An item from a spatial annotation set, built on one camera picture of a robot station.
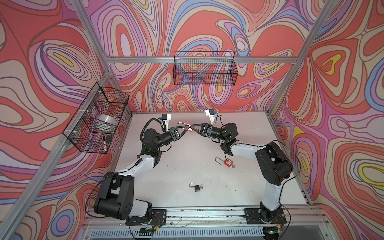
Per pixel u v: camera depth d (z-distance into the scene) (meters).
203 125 0.73
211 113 0.74
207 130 0.70
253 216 0.73
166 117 0.71
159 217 0.73
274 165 0.50
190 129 0.73
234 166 0.91
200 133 0.73
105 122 0.70
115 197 0.43
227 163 0.91
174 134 0.68
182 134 0.72
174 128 0.69
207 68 0.96
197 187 0.83
